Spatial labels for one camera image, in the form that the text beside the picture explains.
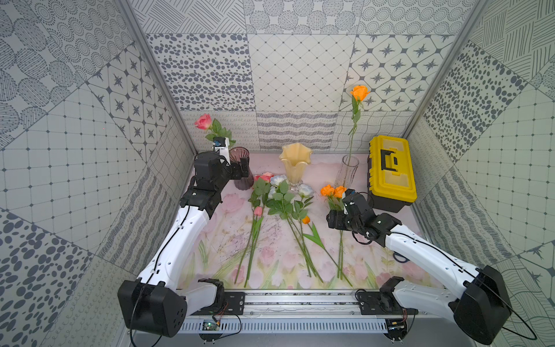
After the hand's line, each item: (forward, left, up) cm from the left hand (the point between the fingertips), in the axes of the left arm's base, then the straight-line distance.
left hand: (233, 153), depth 75 cm
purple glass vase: (+15, +5, -14) cm, 21 cm away
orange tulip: (-17, -31, -33) cm, 49 cm away
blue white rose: (-1, -16, -31) cm, 35 cm away
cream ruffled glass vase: (+16, -23, -18) cm, 33 cm away
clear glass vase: (+10, -45, -26) cm, 53 cm away
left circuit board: (-47, +6, -36) cm, 59 cm away
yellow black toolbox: (+2, -62, -18) cm, 65 cm away
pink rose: (+9, -7, -28) cm, 30 cm away
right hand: (-13, -39, -23) cm, 47 cm away
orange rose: (+6, -38, -30) cm, 49 cm away
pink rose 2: (-15, -6, -33) cm, 37 cm away
